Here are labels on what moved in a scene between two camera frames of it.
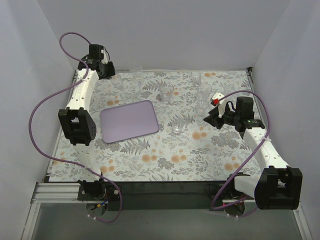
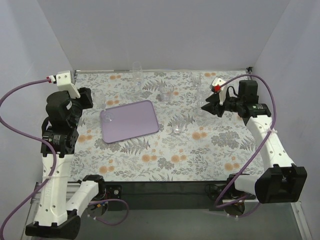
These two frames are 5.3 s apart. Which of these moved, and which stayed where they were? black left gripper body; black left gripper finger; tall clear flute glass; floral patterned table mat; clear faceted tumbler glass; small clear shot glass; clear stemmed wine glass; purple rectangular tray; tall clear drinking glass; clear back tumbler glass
Moved: clear stemmed wine glass; black left gripper body; black left gripper finger
Stayed: clear back tumbler glass; tall clear drinking glass; purple rectangular tray; small clear shot glass; tall clear flute glass; floral patterned table mat; clear faceted tumbler glass
